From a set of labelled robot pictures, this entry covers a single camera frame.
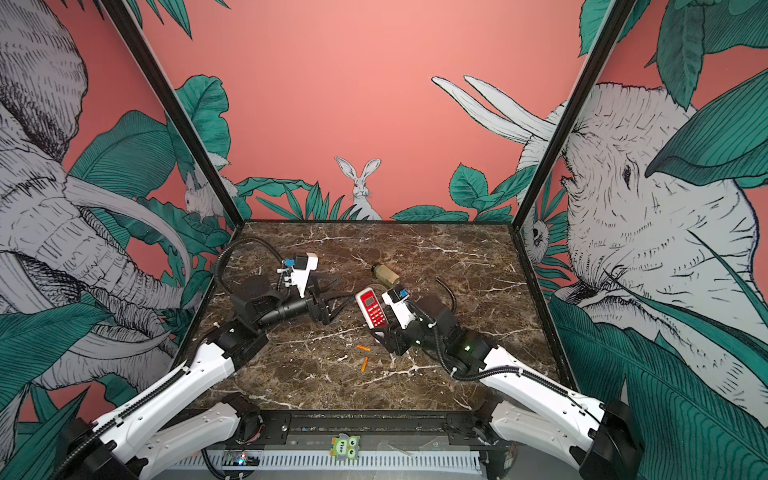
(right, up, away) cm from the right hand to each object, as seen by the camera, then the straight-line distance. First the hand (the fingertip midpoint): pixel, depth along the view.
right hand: (374, 326), depth 70 cm
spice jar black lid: (+2, +9, +31) cm, 33 cm away
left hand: (-6, +10, -5) cm, 13 cm away
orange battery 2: (-4, -15, +15) cm, 21 cm away
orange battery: (-4, -11, +18) cm, 21 cm away
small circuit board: (-32, -31, 0) cm, 45 cm away
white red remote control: (-1, +4, +1) cm, 4 cm away
